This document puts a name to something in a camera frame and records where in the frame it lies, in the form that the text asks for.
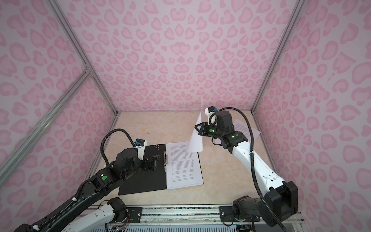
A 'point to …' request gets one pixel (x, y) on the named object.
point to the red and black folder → (152, 181)
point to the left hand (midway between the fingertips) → (153, 152)
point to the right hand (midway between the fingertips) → (195, 125)
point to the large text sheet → (196, 143)
